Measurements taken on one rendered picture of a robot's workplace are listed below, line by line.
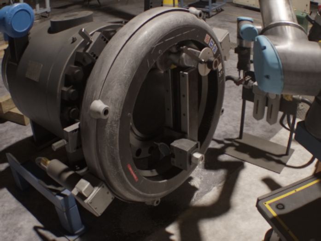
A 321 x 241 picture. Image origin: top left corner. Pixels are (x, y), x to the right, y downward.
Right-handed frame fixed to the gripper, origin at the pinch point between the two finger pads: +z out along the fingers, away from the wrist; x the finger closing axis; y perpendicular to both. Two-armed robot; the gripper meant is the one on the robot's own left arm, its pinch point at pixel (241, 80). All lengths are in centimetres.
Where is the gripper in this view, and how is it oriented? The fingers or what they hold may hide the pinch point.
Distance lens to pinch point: 185.2
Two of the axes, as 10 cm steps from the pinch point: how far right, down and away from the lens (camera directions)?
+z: 0.2, 8.8, 4.7
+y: 6.2, -3.9, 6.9
